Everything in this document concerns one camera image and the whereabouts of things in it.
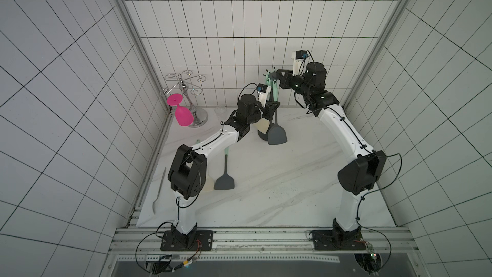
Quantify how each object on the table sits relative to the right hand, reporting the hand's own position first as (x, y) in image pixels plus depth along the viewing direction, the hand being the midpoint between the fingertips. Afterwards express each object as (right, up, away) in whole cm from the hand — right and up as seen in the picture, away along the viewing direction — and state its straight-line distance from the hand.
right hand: (283, 66), depth 78 cm
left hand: (-2, -16, +5) cm, 17 cm away
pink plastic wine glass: (-48, -21, +19) cm, 56 cm away
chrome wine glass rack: (-46, -2, +15) cm, 48 cm away
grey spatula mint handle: (-1, -30, +10) cm, 31 cm away
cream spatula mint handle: (-32, -52, +8) cm, 62 cm away
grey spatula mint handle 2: (-26, -51, +10) cm, 58 cm away
